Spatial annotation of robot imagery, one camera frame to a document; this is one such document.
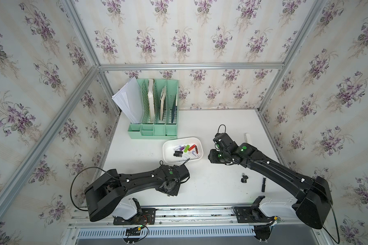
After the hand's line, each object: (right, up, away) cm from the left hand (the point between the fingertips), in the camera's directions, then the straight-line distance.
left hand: (174, 194), depth 80 cm
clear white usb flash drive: (+12, +19, +15) cm, 27 cm away
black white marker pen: (+49, +4, +1) cm, 49 cm away
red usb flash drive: (+10, +22, +18) cm, 30 cm away
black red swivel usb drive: (+13, +21, +15) cm, 29 cm away
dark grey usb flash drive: (+1, +19, +15) cm, 24 cm away
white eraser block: (+48, +29, +21) cm, 60 cm away
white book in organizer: (-16, +53, +15) cm, 57 cm away
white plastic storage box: (-5, +24, +15) cm, 29 cm away
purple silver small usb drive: (+3, +22, +18) cm, 28 cm away
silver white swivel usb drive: (+1, +22, +18) cm, 28 cm away
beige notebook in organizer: (-9, +54, +18) cm, 58 cm away
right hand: (+20, +20, -1) cm, 28 cm away
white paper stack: (-30, +54, +15) cm, 64 cm away
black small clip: (+39, +7, +3) cm, 39 cm away
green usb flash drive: (+7, +22, +18) cm, 29 cm away
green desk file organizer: (-12, +46, +26) cm, 55 cm away
